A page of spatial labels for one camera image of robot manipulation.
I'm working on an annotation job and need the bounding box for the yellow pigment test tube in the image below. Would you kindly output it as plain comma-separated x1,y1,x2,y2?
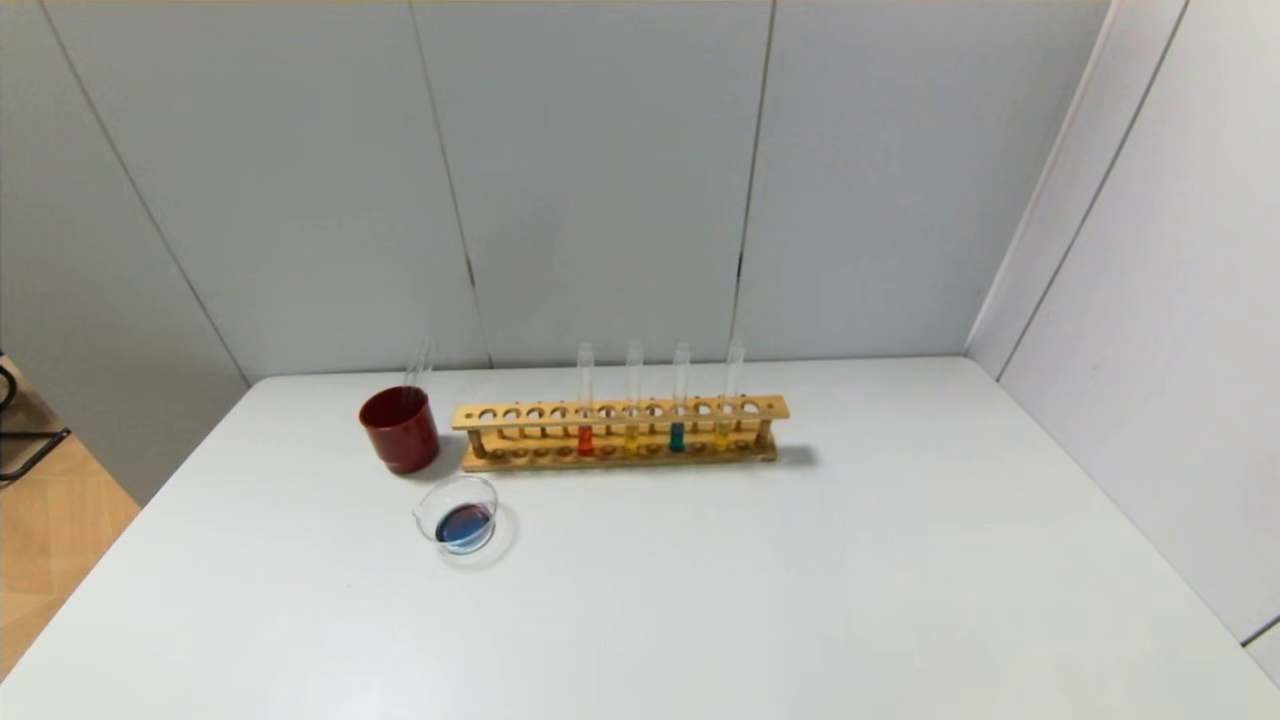
714,338,747,452
625,339,645,455

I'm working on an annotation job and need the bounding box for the wooden test tube rack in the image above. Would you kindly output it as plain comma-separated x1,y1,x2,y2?
451,394,791,473

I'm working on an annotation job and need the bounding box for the clear glass beaker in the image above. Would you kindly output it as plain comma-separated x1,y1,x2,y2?
411,476,517,571

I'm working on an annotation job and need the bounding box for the dark red cup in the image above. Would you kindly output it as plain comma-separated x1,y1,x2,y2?
359,386,440,475

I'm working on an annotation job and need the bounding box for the black metal chair frame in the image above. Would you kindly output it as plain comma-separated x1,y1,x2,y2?
0,352,72,487

